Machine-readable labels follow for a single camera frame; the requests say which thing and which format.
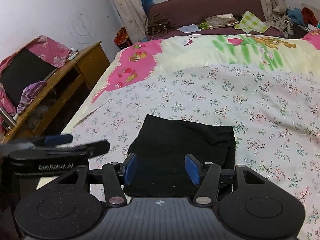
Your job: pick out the blue plastic bag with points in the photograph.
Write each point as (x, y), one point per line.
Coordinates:
(146, 2)

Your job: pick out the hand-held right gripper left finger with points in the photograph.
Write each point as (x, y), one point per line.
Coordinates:
(130, 167)

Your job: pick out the black pants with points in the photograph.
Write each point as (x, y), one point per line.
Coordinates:
(180, 140)

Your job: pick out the white basket cup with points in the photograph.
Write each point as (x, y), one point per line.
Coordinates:
(290, 27)

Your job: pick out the brown handbag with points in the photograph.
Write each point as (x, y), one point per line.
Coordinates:
(160, 27)

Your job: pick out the metal bottle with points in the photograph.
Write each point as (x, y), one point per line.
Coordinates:
(7, 117)

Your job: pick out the pale cloth bundle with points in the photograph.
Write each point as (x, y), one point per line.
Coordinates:
(40, 112)

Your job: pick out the red cloth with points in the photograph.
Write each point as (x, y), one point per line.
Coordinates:
(310, 16)

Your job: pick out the green checked cloth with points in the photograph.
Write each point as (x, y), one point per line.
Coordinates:
(250, 22)

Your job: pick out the black monitor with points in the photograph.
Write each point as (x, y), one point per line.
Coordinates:
(25, 75)

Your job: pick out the red bag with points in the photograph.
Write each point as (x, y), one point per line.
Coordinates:
(122, 38)

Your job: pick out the pink floral cloth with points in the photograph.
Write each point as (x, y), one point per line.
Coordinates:
(52, 50)

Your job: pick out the white floral bedsheet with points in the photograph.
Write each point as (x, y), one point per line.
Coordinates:
(225, 92)

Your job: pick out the yellow pink cartoon quilt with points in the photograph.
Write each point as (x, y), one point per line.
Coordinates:
(175, 52)

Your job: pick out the beige patterned curtain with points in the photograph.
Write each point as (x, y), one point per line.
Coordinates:
(125, 5)
(271, 0)

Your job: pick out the small white tube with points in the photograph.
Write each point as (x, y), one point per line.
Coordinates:
(72, 55)

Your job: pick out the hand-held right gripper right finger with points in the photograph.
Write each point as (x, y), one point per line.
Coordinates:
(192, 168)

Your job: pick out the white paper sheet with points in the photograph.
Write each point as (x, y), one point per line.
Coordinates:
(187, 28)

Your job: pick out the blue cloth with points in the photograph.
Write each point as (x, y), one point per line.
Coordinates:
(296, 16)

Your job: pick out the maroon window seat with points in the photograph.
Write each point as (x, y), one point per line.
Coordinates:
(200, 5)

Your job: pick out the purple knit cloth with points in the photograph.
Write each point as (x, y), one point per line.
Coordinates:
(32, 90)

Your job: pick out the small green packet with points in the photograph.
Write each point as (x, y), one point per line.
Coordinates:
(203, 25)

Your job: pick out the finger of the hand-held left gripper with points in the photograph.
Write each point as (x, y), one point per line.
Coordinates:
(58, 139)
(97, 147)

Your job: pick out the gold flat packet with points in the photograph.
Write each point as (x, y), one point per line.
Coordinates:
(221, 21)

